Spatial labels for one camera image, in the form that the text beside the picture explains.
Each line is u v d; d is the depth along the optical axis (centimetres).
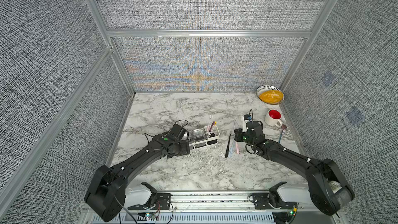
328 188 42
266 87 121
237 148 85
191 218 70
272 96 110
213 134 94
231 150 90
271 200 66
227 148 92
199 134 96
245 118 79
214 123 82
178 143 74
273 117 98
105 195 40
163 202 74
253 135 68
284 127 100
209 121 107
